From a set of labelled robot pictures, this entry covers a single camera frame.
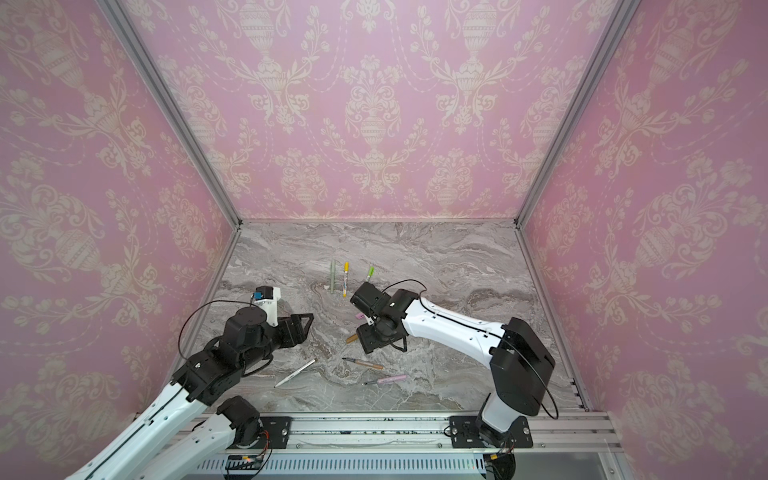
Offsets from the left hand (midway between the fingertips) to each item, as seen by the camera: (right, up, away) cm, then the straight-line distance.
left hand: (306, 320), depth 75 cm
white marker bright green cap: (-6, -17, +9) cm, 20 cm away
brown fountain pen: (+14, -15, +11) cm, 23 cm away
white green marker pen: (+14, +9, +31) cm, 35 cm away
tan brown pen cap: (+9, -9, +15) cm, 20 cm away
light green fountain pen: (0, +8, +30) cm, 32 cm away
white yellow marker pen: (+5, +11, +32) cm, 34 cm away
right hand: (+16, -7, +6) cm, 18 cm away
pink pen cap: (+11, -3, +20) cm, 23 cm away
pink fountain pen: (+20, -19, +9) cm, 28 cm away
